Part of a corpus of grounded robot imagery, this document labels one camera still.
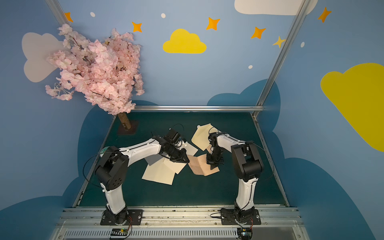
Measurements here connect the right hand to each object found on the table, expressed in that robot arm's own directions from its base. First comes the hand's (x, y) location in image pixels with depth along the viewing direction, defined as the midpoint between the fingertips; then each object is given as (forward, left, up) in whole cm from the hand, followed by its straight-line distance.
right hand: (212, 166), depth 93 cm
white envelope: (+12, +15, 0) cm, 19 cm away
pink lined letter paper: (0, +8, 0) cm, 8 cm away
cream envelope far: (+22, +8, -1) cm, 24 cm away
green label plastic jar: (+1, +67, +9) cm, 68 cm away
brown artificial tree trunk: (+26, +63, +10) cm, 69 cm away
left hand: (0, +14, +8) cm, 16 cm away
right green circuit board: (-33, -16, -3) cm, 37 cm away
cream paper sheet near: (-5, +31, 0) cm, 31 cm away
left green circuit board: (-37, +47, -2) cm, 60 cm away
